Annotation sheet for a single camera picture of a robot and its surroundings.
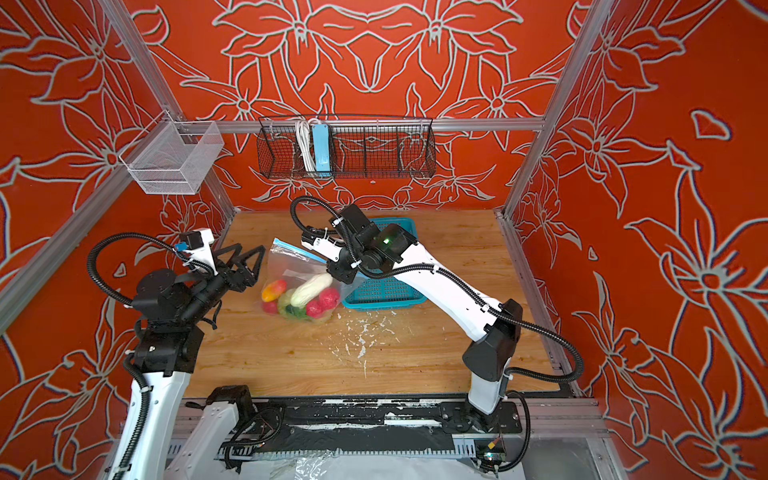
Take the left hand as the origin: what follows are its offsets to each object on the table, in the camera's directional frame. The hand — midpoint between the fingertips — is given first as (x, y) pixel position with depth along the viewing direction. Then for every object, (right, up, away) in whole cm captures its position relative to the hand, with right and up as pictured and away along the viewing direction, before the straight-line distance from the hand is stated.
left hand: (250, 246), depth 64 cm
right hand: (+15, -4, +7) cm, 17 cm away
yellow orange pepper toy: (-1, -13, +16) cm, 21 cm away
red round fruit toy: (+15, -14, +12) cm, 24 cm away
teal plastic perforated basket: (+27, -16, +31) cm, 44 cm away
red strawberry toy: (+11, -17, +14) cm, 25 cm away
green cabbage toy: (+4, -17, +14) cm, 23 cm away
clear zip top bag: (+6, -6, +15) cm, 17 cm away
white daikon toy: (+9, -12, +14) cm, 21 cm away
